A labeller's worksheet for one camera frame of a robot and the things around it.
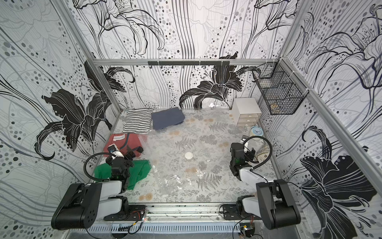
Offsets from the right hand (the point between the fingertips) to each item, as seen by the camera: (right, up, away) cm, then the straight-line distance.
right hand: (246, 144), depth 89 cm
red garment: (-80, +1, +10) cm, 81 cm away
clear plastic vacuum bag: (-43, -13, 0) cm, 45 cm away
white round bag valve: (-36, -8, +4) cm, 37 cm away
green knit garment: (-87, -16, -1) cm, 88 cm away
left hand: (-75, -3, -1) cm, 75 cm away
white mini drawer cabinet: (+3, +21, +10) cm, 23 cm away
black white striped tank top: (-75, +14, +23) cm, 80 cm away
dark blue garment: (-55, +17, +19) cm, 61 cm away
